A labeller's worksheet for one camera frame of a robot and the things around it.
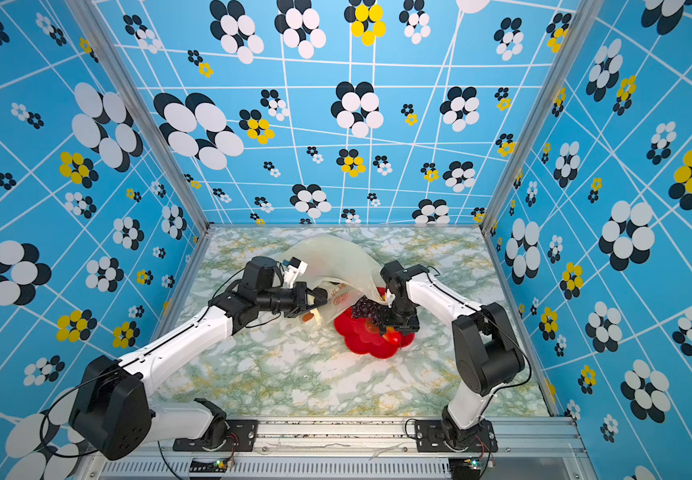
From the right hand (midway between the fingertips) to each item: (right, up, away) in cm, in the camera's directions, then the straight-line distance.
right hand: (392, 332), depth 87 cm
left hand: (-18, +11, -11) cm, 24 cm away
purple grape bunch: (-8, +6, +4) cm, 11 cm away
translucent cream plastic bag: (-16, +19, +14) cm, 28 cm away
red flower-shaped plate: (-9, -1, +2) cm, 9 cm away
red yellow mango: (0, -1, -2) cm, 2 cm away
